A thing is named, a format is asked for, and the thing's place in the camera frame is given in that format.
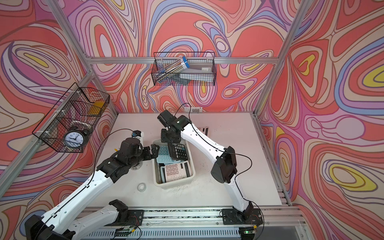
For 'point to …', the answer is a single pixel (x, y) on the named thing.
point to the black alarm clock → (75, 138)
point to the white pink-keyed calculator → (177, 170)
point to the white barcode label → (196, 109)
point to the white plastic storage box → (158, 169)
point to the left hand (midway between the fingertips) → (154, 147)
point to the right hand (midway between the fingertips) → (167, 143)
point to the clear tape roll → (142, 187)
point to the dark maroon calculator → (177, 151)
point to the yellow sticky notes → (95, 108)
